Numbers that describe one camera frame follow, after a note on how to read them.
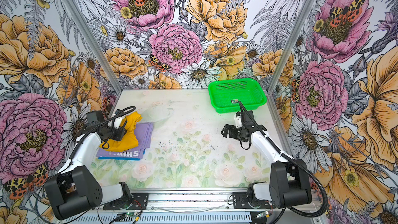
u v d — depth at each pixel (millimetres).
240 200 741
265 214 711
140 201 734
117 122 766
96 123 649
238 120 831
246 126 650
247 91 1197
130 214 711
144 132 938
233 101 1154
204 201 761
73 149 812
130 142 844
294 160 447
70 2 769
